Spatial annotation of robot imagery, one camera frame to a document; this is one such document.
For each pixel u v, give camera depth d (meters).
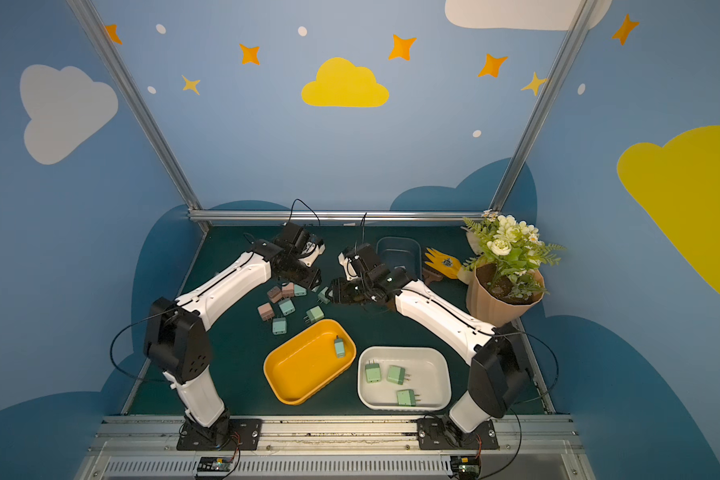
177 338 0.47
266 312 0.95
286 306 0.96
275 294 0.97
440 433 0.75
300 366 0.86
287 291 0.99
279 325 0.93
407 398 0.78
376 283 0.61
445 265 1.07
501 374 0.43
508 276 0.86
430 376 0.84
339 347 0.86
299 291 1.01
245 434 0.75
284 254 0.64
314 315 0.95
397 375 0.83
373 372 0.83
